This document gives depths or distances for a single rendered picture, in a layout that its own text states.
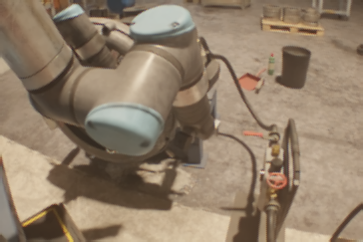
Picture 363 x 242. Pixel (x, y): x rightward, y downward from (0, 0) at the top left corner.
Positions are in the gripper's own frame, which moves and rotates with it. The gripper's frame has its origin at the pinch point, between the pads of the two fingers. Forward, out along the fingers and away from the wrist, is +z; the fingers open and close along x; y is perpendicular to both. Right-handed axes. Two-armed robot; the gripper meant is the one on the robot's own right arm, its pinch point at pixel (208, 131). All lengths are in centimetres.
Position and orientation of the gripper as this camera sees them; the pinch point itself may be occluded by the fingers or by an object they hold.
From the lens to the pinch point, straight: 65.1
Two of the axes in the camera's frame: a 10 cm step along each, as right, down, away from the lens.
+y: -5.8, 7.5, -3.2
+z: 2.3, 5.3, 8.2
